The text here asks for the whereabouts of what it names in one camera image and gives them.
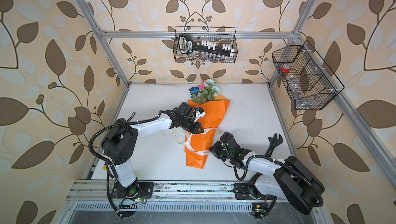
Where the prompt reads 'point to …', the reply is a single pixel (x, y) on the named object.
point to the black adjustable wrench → (273, 142)
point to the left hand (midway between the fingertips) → (205, 130)
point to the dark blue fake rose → (194, 91)
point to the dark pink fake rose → (201, 87)
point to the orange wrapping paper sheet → (215, 110)
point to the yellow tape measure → (131, 116)
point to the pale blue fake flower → (211, 90)
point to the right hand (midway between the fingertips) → (208, 150)
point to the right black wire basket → (301, 77)
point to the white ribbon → (183, 138)
